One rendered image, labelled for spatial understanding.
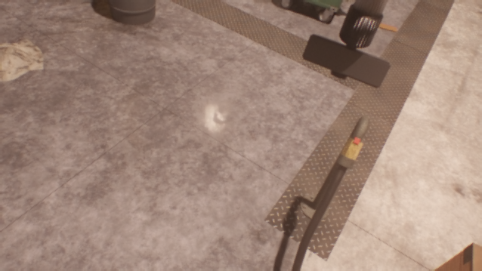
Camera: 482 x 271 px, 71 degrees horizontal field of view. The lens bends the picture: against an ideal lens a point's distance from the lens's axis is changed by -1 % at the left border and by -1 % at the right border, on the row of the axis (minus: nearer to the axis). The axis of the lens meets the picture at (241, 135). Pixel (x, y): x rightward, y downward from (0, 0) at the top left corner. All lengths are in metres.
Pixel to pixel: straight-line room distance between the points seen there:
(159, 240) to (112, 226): 0.20
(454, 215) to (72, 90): 2.04
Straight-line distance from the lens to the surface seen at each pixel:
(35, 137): 1.85
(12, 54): 2.32
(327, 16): 2.94
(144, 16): 2.55
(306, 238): 1.18
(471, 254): 1.22
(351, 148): 1.13
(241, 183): 1.60
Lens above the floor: 1.30
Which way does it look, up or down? 47 degrees down
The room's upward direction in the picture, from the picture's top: 12 degrees clockwise
